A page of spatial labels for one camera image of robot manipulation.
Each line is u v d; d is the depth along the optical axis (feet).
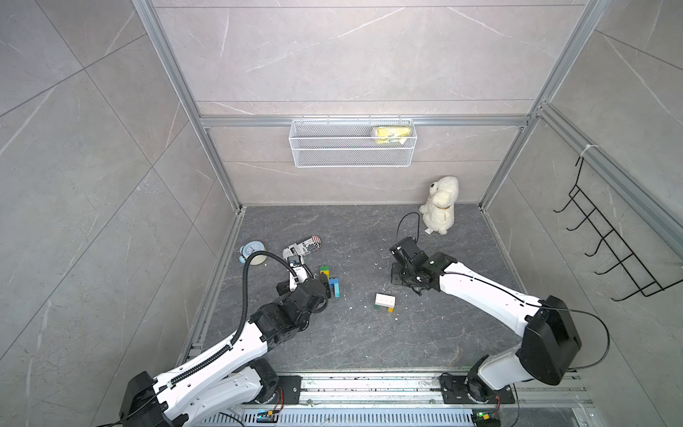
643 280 1.96
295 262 2.14
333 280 3.06
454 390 2.39
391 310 2.87
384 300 2.96
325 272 3.13
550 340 1.37
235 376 1.94
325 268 3.15
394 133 2.77
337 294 2.97
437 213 3.47
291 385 2.43
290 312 1.83
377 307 2.94
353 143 3.30
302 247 3.31
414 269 2.06
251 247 3.31
